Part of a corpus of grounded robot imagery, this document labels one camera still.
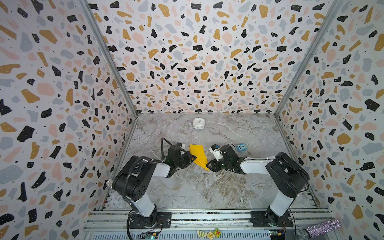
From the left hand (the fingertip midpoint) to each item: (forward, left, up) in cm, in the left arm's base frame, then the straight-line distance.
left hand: (197, 155), depth 90 cm
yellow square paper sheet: (+6, 0, -7) cm, 10 cm away
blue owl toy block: (+8, -29, -5) cm, 31 cm away
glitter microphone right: (-40, -49, -2) cm, 63 cm away
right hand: (-3, -5, -3) cm, 7 cm away
